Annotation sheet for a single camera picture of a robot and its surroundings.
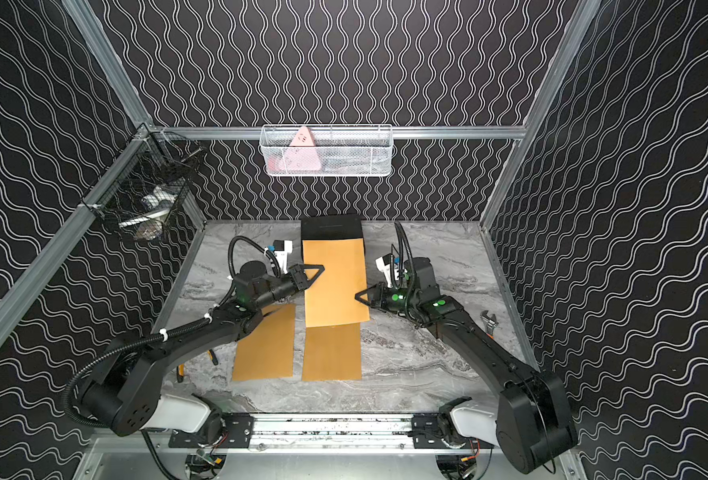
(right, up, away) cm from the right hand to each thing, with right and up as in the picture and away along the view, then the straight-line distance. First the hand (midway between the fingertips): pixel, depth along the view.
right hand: (357, 295), depth 78 cm
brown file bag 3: (-7, -1, 0) cm, 7 cm away
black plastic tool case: (-9, +21, +32) cm, 39 cm away
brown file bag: (-7, -18, +10) cm, 22 cm away
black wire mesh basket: (-67, +30, +15) cm, 75 cm away
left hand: (-9, +8, 0) cm, 12 cm away
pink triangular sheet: (-16, +41, +12) cm, 46 cm away
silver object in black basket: (-58, +24, +8) cm, 63 cm away
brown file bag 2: (-26, -18, +10) cm, 33 cm away
